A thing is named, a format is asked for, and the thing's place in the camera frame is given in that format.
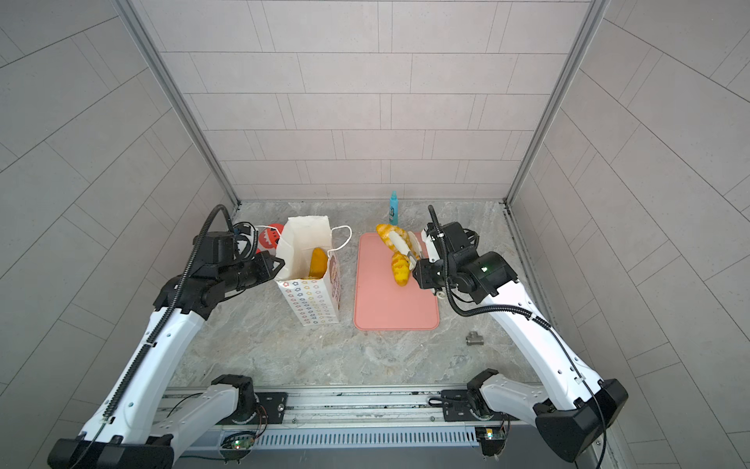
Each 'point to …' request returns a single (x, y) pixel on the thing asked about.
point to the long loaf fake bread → (318, 263)
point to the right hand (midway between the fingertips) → (417, 272)
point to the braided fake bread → (400, 269)
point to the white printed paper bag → (307, 269)
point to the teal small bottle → (394, 209)
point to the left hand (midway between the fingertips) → (292, 258)
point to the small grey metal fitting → (474, 339)
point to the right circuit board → (491, 439)
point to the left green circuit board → (243, 443)
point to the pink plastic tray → (380, 303)
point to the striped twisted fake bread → (383, 231)
